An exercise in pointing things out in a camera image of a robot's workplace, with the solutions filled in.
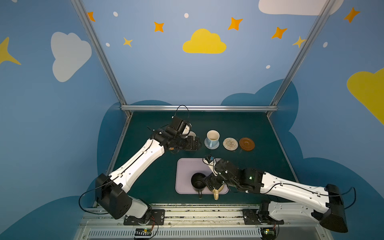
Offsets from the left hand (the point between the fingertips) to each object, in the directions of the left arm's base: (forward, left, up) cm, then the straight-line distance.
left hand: (194, 143), depth 77 cm
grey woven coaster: (+15, -8, -22) cm, 28 cm away
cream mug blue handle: (+15, -13, -15) cm, 24 cm away
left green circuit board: (-37, +25, -25) cm, 51 cm away
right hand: (-13, -8, -6) cm, 17 cm away
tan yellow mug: (-20, -12, -15) cm, 27 cm away
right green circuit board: (-36, -38, -25) cm, 58 cm away
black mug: (-14, -3, -20) cm, 25 cm away
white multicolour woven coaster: (+15, -26, -22) cm, 38 cm away
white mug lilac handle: (+17, +2, -14) cm, 22 cm away
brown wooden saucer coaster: (+15, -38, -22) cm, 46 cm away
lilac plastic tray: (-5, +5, -21) cm, 22 cm away
